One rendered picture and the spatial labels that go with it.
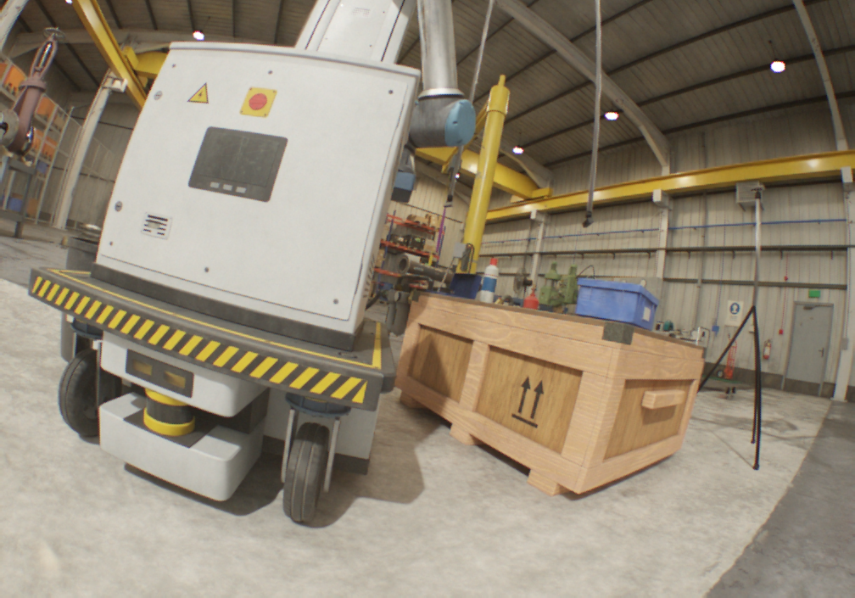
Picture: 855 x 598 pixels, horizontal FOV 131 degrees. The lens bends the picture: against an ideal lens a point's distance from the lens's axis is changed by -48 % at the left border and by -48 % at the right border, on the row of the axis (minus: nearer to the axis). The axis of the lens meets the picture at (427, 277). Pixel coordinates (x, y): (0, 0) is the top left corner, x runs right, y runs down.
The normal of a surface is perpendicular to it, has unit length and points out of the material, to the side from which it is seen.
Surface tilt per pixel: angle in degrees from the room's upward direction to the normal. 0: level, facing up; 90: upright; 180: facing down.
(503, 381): 90
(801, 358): 90
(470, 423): 90
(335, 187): 90
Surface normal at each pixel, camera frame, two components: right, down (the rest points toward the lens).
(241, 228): 0.13, -0.04
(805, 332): -0.88, -0.22
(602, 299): -0.71, -0.20
